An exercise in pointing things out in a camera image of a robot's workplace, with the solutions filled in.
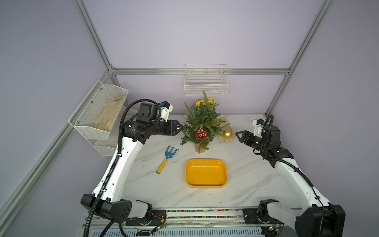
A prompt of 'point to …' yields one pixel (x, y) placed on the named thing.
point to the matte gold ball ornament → (227, 134)
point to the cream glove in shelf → (105, 119)
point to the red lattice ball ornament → (201, 134)
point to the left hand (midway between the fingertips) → (177, 130)
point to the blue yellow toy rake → (168, 156)
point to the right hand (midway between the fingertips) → (240, 137)
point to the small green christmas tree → (206, 118)
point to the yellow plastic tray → (206, 173)
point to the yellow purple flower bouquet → (202, 102)
